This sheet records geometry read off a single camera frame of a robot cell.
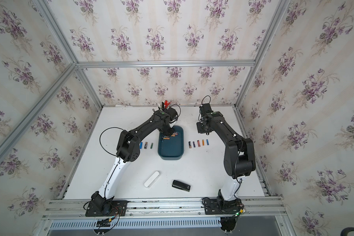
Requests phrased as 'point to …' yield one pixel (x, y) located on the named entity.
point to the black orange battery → (190, 144)
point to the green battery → (151, 145)
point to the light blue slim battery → (207, 142)
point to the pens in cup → (162, 105)
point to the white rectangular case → (154, 177)
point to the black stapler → (181, 186)
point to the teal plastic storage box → (171, 147)
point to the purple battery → (193, 143)
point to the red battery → (198, 143)
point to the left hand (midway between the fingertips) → (169, 134)
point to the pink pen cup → (166, 105)
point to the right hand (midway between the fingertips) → (205, 129)
